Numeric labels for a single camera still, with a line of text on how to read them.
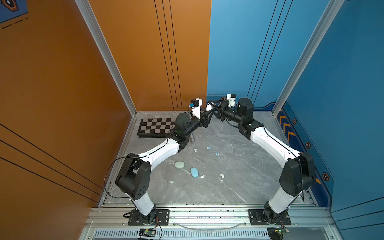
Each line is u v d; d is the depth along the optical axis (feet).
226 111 2.28
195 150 3.20
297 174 1.46
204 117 2.25
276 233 2.31
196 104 2.18
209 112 2.37
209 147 3.25
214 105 2.35
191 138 3.36
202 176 2.84
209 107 2.42
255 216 2.37
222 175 2.85
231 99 2.43
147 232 2.37
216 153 3.14
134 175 1.49
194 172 2.87
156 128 3.47
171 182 2.78
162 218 2.43
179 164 2.93
